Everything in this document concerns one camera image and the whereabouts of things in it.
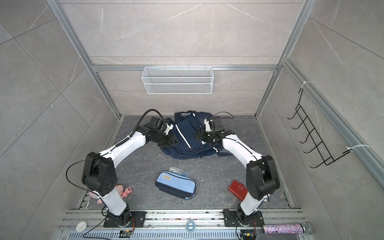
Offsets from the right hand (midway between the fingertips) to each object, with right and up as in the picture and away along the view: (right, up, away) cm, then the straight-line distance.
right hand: (198, 135), depth 89 cm
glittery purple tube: (+50, -42, -21) cm, 69 cm away
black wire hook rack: (+54, -7, -21) cm, 59 cm away
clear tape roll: (-4, -44, -17) cm, 47 cm away
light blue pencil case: (-12, -27, -9) cm, 31 cm away
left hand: (-13, -3, -2) cm, 13 cm away
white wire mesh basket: (-14, +37, +12) cm, 41 cm away
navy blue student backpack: (-7, +6, +15) cm, 18 cm away
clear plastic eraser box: (-9, -22, -1) cm, 24 cm away
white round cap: (-57, -43, -18) cm, 74 cm away
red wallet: (+22, -30, -7) cm, 38 cm away
